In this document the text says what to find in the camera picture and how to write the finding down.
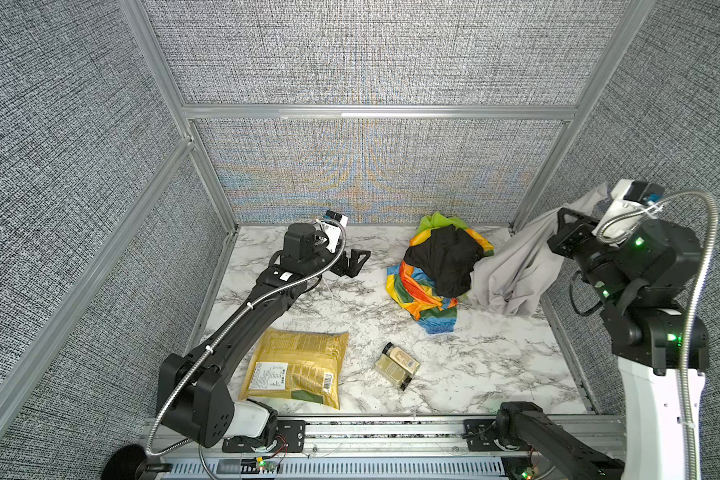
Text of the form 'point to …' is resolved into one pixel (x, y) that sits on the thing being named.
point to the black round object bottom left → (125, 463)
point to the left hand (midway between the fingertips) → (352, 245)
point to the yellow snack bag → (294, 364)
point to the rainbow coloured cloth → (413, 290)
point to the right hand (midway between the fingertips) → (559, 206)
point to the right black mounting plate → (480, 434)
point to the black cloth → (448, 257)
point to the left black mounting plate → (289, 436)
